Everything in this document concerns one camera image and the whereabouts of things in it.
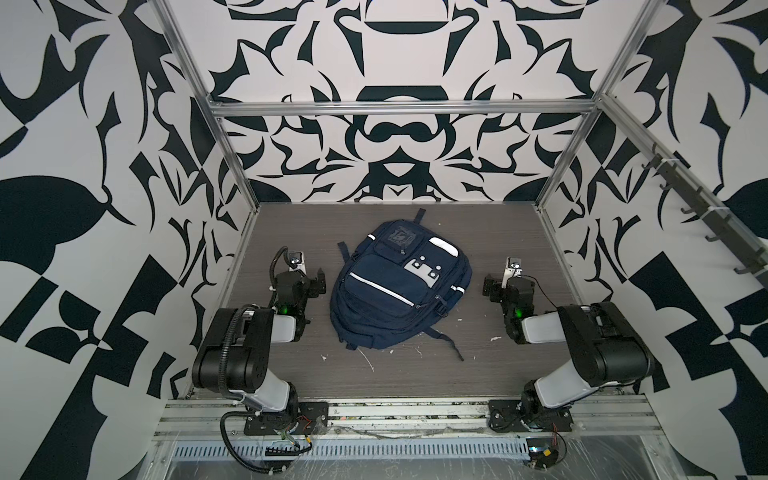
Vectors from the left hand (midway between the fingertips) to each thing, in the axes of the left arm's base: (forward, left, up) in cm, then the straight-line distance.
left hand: (303, 265), depth 93 cm
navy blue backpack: (-6, -29, 0) cm, 29 cm away
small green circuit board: (-48, -61, -9) cm, 78 cm away
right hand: (-3, -64, -2) cm, 64 cm away
